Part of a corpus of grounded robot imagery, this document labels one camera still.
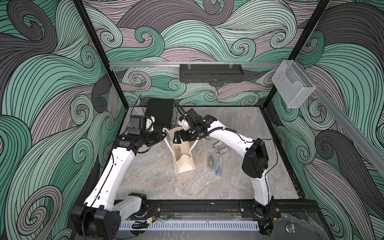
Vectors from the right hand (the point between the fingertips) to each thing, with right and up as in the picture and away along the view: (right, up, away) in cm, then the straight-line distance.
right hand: (177, 141), depth 82 cm
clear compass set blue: (+25, -16, +6) cm, 30 cm away
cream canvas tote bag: (+2, -9, +12) cm, 15 cm away
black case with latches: (-15, +20, +38) cm, 46 cm away
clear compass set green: (+20, -13, +6) cm, 25 cm away
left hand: (-5, +6, -8) cm, 11 cm away
